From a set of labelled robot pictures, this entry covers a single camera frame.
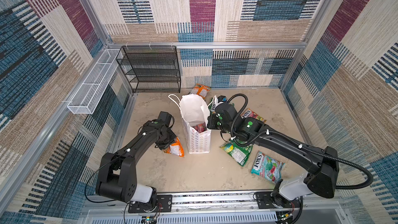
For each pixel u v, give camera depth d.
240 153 0.85
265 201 0.73
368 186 0.40
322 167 0.40
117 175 0.43
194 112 0.93
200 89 1.16
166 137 0.73
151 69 1.11
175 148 0.83
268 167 0.81
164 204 0.73
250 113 1.03
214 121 0.66
